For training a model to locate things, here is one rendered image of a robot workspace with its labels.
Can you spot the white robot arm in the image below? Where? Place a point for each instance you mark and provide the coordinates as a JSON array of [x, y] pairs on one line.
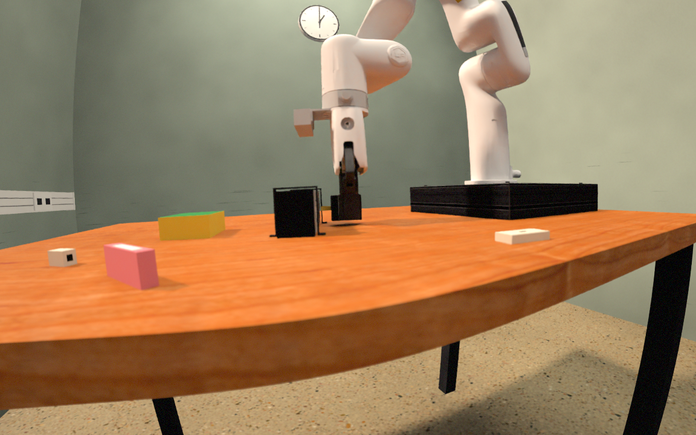
[[354, 66]]

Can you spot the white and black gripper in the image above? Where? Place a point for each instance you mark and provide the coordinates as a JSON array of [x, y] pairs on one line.
[[348, 145]]

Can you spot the pink rectangular block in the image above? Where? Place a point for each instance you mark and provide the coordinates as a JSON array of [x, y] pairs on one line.
[[132, 265]]

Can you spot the yellow block with green top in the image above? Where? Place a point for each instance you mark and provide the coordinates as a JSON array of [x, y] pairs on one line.
[[191, 225]]

